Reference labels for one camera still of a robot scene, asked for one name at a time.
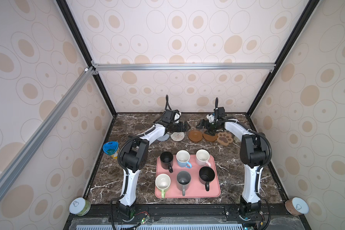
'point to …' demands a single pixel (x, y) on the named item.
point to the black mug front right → (206, 175)
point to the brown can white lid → (296, 206)
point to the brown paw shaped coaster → (224, 138)
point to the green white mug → (162, 182)
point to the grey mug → (183, 180)
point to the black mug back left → (166, 158)
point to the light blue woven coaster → (163, 138)
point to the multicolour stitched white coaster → (177, 136)
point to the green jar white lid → (79, 206)
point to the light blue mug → (182, 157)
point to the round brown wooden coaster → (210, 138)
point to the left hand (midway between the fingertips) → (188, 124)
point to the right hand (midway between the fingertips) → (200, 128)
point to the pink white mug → (202, 157)
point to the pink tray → (196, 189)
